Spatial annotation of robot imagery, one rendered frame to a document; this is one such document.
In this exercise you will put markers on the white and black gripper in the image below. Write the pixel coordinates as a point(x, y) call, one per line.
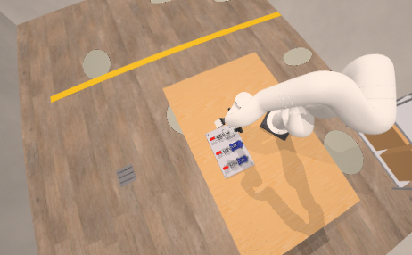
point(238, 129)

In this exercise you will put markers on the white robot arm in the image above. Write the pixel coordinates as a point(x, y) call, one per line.
point(367, 106)

